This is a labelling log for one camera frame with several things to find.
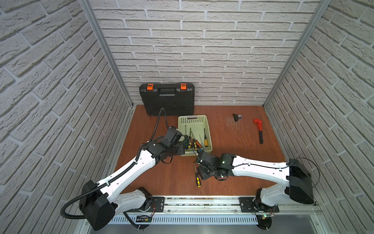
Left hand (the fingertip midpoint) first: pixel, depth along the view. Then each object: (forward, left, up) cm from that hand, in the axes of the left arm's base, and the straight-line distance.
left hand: (185, 145), depth 78 cm
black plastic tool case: (+32, +6, +6) cm, 33 cm away
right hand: (-11, -10, -8) cm, 17 cm away
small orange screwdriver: (+12, -3, -14) cm, 19 cm away
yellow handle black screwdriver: (+12, -14, -14) cm, 23 cm away
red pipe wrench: (+27, -55, -13) cm, 63 cm away
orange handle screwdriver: (+12, -11, -15) cm, 22 cm away
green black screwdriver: (+11, 0, -13) cm, 17 cm away
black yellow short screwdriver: (+8, -6, -14) cm, 18 cm away
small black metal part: (+33, -40, -14) cm, 53 cm away
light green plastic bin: (+24, -8, -16) cm, 30 cm away
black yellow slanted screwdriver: (+10, -8, -15) cm, 20 cm away
